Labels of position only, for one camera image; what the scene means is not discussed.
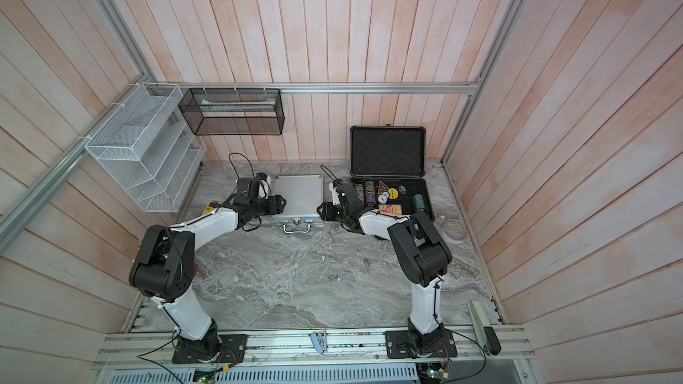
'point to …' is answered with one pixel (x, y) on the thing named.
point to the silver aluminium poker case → (303, 194)
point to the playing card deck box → (394, 210)
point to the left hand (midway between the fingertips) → (279, 204)
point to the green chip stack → (419, 202)
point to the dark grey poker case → (388, 164)
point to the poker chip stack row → (366, 193)
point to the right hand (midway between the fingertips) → (321, 208)
